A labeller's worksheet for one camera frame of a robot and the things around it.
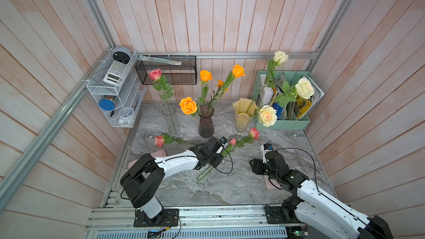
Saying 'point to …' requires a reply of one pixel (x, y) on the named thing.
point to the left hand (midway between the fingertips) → (216, 157)
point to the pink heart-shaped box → (154, 154)
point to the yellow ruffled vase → (245, 109)
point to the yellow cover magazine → (303, 106)
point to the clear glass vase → (169, 112)
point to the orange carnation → (219, 93)
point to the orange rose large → (188, 106)
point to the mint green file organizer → (291, 112)
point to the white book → (267, 92)
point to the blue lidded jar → (108, 103)
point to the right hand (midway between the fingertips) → (253, 160)
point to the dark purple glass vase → (206, 128)
